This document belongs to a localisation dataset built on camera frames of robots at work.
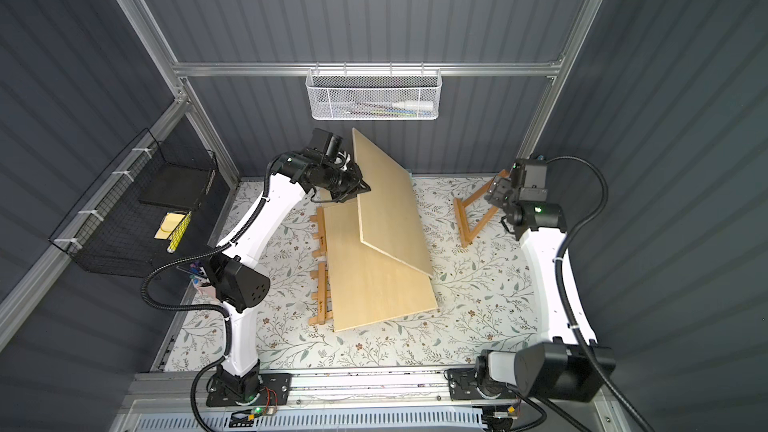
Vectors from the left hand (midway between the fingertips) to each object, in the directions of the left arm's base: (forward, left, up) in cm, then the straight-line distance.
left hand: (379, 190), depth 78 cm
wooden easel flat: (-18, +17, -25) cm, 36 cm away
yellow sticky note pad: (-9, +53, -3) cm, 53 cm away
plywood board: (-15, +4, -25) cm, 30 cm away
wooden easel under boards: (+4, +21, -27) cm, 35 cm away
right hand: (-2, -35, +2) cm, 35 cm away
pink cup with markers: (-18, +50, -24) cm, 58 cm away
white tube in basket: (+31, -10, +6) cm, 33 cm away
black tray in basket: (+3, +55, -1) cm, 55 cm away
